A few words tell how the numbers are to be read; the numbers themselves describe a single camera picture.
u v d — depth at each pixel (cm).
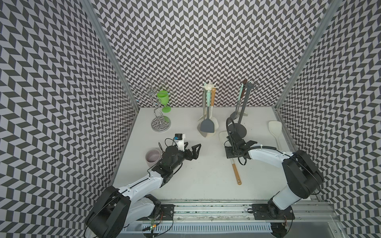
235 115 92
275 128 103
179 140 71
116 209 40
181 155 65
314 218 70
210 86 75
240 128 105
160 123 109
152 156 85
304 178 44
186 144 83
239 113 92
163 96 103
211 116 89
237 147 69
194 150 72
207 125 91
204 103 81
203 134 102
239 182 81
